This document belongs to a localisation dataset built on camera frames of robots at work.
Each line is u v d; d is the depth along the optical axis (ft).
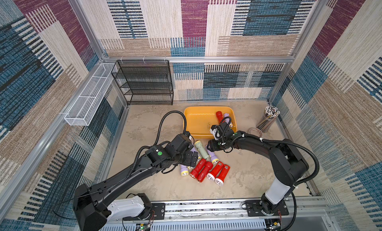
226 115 3.54
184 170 2.73
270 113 2.93
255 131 3.35
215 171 2.79
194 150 2.99
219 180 2.60
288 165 1.56
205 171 2.73
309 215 2.44
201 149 2.98
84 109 3.08
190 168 2.79
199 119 3.75
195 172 2.72
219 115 3.55
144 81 3.59
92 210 1.23
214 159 2.86
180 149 1.83
